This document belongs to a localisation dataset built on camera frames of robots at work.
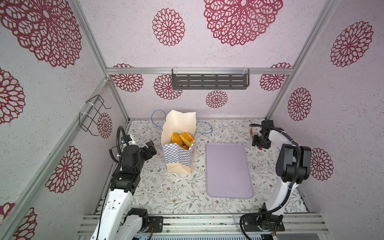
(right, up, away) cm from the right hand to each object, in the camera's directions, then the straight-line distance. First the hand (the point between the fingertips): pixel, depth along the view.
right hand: (259, 141), depth 99 cm
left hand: (-68, -2, -23) cm, 72 cm away
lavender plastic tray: (-22, -20, -7) cm, 31 cm away
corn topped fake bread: (-48, -1, -27) cm, 55 cm away
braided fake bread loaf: (-48, +2, -4) cm, 48 cm away
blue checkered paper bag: (-52, -9, -16) cm, 55 cm away
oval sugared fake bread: (-55, +2, -5) cm, 55 cm away
